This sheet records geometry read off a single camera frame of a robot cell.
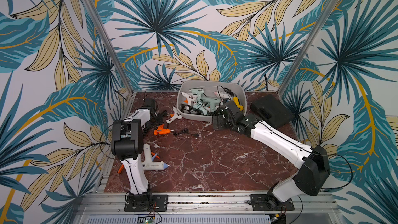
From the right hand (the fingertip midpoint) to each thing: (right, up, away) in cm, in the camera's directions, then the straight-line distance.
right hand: (220, 119), depth 83 cm
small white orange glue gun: (-18, +12, +25) cm, 33 cm away
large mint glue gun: (-3, +10, +26) cm, 28 cm away
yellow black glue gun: (+14, +11, +24) cm, 30 cm away
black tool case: (+36, +4, +20) cm, 41 cm away
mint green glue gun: (-11, +18, +27) cm, 35 cm away
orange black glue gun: (-35, -8, +14) cm, 39 cm away
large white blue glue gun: (-38, -23, -1) cm, 44 cm away
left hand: (-37, -4, +17) cm, 41 cm away
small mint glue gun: (-12, +8, +21) cm, 26 cm away
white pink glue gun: (+4, +17, +30) cm, 34 cm away
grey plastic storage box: (+12, +20, +33) cm, 40 cm away
